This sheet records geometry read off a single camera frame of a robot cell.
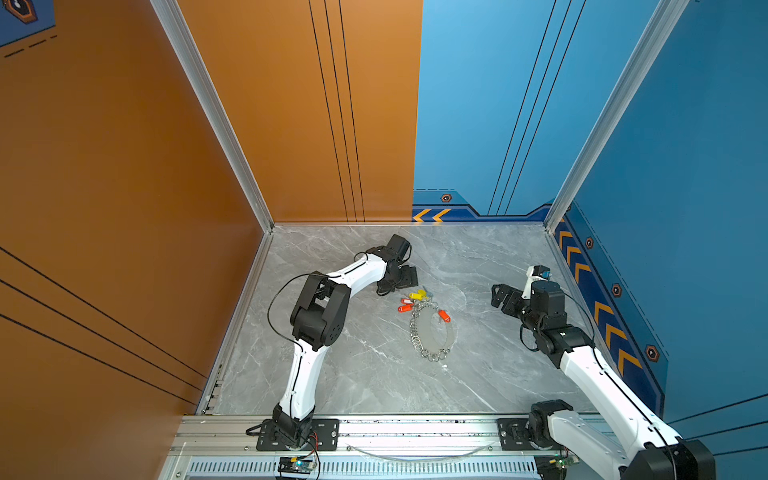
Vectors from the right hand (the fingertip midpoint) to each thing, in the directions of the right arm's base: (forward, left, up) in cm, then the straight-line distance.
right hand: (503, 291), depth 83 cm
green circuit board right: (-39, -7, -17) cm, 43 cm away
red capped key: (+3, +27, -14) cm, 30 cm away
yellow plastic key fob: (+7, +23, -14) cm, 28 cm away
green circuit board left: (-39, +54, -15) cm, 68 cm away
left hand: (+12, +26, -12) cm, 31 cm away
